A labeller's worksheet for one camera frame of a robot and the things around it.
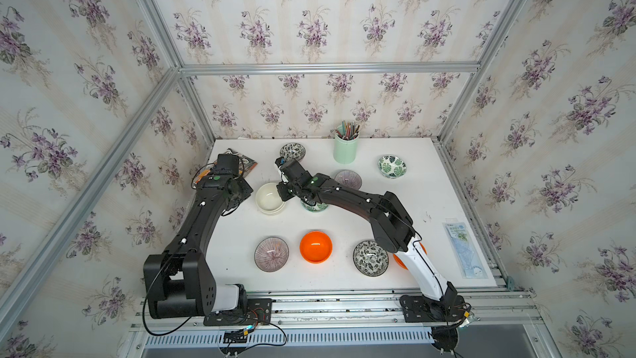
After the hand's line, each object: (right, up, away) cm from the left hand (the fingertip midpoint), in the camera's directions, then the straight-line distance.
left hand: (247, 194), depth 85 cm
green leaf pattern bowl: (+57, +9, +23) cm, 62 cm away
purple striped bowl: (+38, +4, +17) cm, 42 cm away
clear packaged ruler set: (+76, -22, -1) cm, 79 cm away
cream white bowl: (+5, -4, +9) cm, 11 cm away
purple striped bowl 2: (+9, -21, -1) cm, 23 cm away
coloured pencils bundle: (+38, +24, +20) cm, 49 cm away
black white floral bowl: (+42, -22, -2) cm, 48 cm away
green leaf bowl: (+24, -7, +11) cm, 27 cm away
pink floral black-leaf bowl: (+13, +16, +28) cm, 34 cm away
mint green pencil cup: (+36, +16, +21) cm, 45 cm away
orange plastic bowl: (+24, -18, -1) cm, 30 cm away
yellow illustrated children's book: (-8, +10, +25) cm, 28 cm away
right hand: (+11, +2, +8) cm, 14 cm away
